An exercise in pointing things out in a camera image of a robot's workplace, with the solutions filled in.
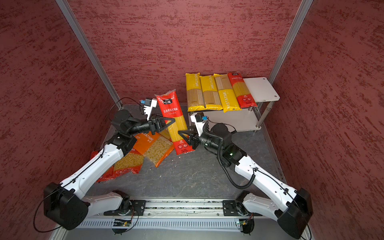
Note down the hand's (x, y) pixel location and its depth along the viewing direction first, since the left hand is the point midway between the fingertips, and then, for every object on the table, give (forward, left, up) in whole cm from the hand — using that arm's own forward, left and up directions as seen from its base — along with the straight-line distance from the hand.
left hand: (174, 122), depth 63 cm
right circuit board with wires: (-34, -36, -38) cm, 62 cm away
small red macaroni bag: (-4, +28, -33) cm, 43 cm away
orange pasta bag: (+6, +17, -35) cm, 40 cm away
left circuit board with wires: (-33, +29, -40) cm, 59 cm away
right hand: (-3, -2, -4) cm, 6 cm away
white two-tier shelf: (+22, -46, -3) cm, 51 cm away
